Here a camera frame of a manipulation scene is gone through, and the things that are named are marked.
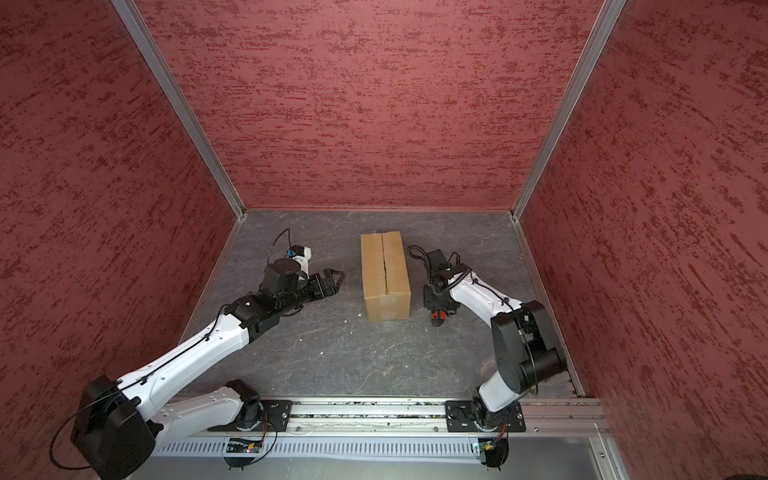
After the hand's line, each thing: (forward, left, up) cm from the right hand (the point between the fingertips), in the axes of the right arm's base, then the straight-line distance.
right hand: (435, 308), depth 90 cm
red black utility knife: (-4, 0, +3) cm, 5 cm away
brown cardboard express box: (+3, +15, +13) cm, 20 cm away
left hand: (+2, +30, +13) cm, 33 cm away
